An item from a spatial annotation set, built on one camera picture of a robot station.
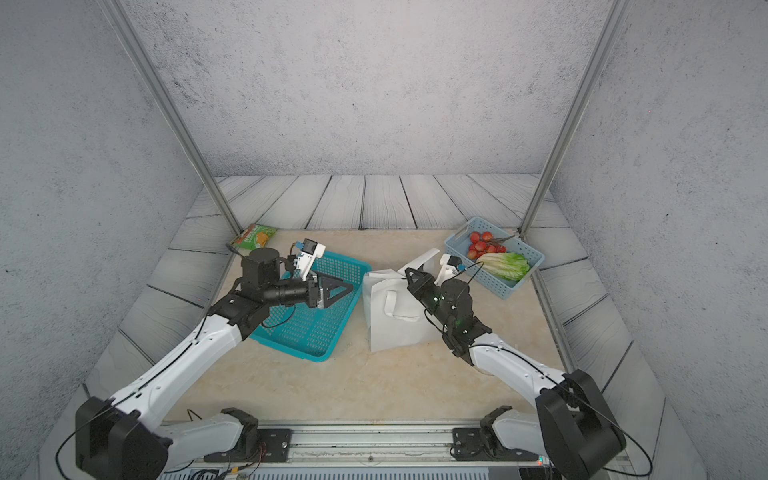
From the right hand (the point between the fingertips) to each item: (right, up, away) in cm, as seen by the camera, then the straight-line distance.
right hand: (405, 269), depth 78 cm
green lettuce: (+35, 0, +23) cm, 42 cm away
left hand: (-13, -4, -8) cm, 16 cm away
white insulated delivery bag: (-2, -11, 0) cm, 12 cm away
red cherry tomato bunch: (+30, +8, +33) cm, 45 cm away
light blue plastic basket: (+21, +8, +36) cm, 42 cm away
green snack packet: (-56, +10, +37) cm, 68 cm away
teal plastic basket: (-29, -20, +16) cm, 39 cm away
